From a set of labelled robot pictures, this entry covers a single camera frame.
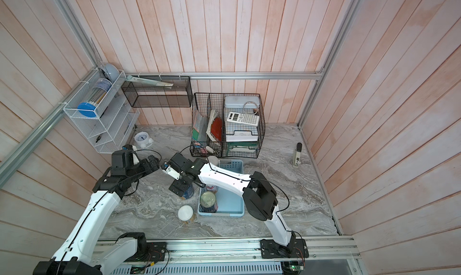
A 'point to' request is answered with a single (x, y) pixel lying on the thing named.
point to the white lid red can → (212, 188)
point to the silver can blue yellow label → (188, 193)
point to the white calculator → (243, 118)
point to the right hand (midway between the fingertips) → (180, 181)
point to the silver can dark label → (208, 202)
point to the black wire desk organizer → (227, 125)
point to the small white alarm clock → (143, 139)
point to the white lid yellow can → (185, 212)
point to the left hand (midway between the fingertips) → (151, 165)
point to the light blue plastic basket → (230, 203)
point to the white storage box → (241, 101)
